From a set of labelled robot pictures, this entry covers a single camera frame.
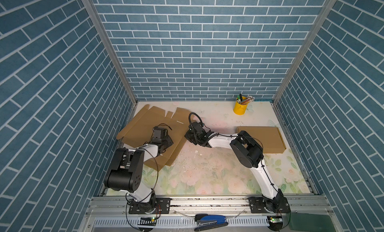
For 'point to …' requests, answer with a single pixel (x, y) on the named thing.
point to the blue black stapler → (206, 221)
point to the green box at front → (311, 222)
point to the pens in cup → (243, 100)
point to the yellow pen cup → (240, 109)
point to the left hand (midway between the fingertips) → (170, 139)
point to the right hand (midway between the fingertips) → (181, 134)
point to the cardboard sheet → (139, 129)
